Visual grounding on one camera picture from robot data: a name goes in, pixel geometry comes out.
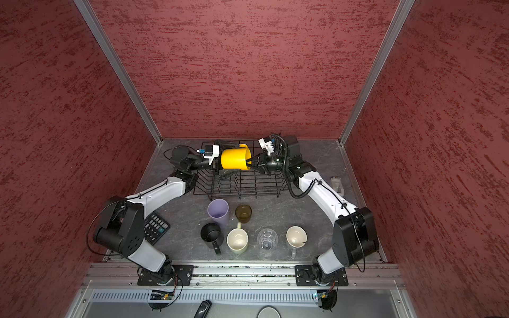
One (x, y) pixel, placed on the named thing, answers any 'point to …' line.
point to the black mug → (213, 236)
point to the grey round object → (268, 311)
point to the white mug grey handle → (296, 238)
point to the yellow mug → (236, 158)
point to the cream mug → (237, 240)
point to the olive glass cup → (243, 212)
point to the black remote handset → (203, 309)
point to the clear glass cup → (267, 238)
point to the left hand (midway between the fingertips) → (239, 158)
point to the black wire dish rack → (238, 184)
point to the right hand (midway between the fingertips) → (242, 168)
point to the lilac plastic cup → (218, 209)
